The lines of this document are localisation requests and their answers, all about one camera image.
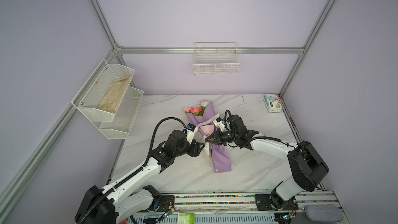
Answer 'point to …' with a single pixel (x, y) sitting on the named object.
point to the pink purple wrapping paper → (220, 159)
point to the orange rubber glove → (123, 222)
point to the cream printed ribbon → (207, 144)
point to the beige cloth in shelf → (111, 98)
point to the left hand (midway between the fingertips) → (197, 141)
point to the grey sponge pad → (323, 213)
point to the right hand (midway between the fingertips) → (205, 141)
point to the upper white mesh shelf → (99, 97)
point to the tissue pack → (272, 103)
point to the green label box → (185, 218)
